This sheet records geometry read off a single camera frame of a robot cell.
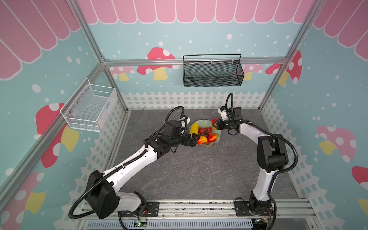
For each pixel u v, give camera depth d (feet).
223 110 2.93
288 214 2.41
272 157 1.71
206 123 3.46
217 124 2.98
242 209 2.43
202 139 3.03
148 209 2.44
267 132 1.84
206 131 3.12
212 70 3.09
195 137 2.24
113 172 1.40
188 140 2.21
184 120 2.20
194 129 3.19
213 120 3.12
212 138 3.06
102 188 1.31
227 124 2.79
